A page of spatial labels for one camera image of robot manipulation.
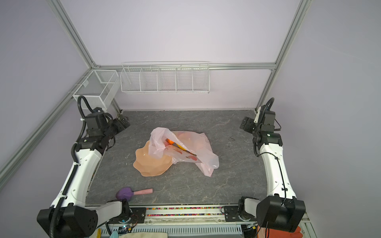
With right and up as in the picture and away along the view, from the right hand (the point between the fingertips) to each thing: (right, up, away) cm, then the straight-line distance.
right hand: (250, 121), depth 78 cm
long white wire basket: (-33, +32, +26) cm, 53 cm away
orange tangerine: (-42, -11, -3) cm, 44 cm away
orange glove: (+8, -53, -9) cm, 55 cm away
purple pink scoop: (-67, -39, +2) cm, 78 cm away
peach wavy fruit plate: (-58, -27, +12) cm, 66 cm away
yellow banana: (-36, -14, -5) cm, 38 cm away
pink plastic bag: (-35, -13, -5) cm, 38 cm away
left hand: (-67, 0, -3) cm, 67 cm away
